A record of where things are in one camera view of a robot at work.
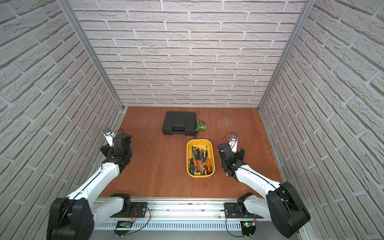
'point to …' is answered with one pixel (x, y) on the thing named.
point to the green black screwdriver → (191, 165)
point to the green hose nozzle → (200, 125)
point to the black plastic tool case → (180, 123)
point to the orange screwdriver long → (208, 164)
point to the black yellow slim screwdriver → (205, 156)
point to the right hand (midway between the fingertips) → (233, 146)
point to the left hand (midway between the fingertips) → (115, 136)
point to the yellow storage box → (202, 143)
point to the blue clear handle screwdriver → (202, 157)
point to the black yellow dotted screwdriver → (195, 153)
